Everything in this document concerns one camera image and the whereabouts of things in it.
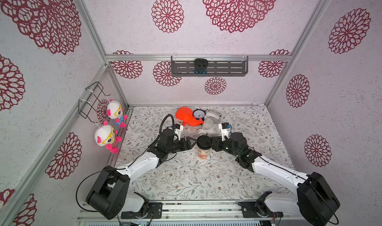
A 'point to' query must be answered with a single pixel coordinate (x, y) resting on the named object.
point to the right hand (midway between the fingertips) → (208, 138)
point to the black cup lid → (204, 142)
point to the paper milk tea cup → (203, 154)
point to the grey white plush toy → (210, 125)
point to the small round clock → (198, 113)
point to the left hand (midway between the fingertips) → (194, 142)
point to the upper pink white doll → (115, 112)
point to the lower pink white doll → (105, 136)
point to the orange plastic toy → (185, 115)
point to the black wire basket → (87, 103)
